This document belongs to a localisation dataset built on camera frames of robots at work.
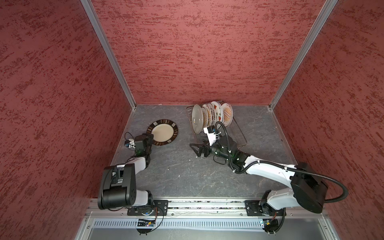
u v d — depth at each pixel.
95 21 0.76
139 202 0.58
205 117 0.93
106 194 0.43
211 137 0.68
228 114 1.01
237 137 1.06
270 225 0.71
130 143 0.80
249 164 0.56
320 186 0.44
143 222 0.73
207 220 0.71
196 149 0.69
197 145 0.67
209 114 0.92
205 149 0.67
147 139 0.74
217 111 0.97
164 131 1.03
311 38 0.83
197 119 1.03
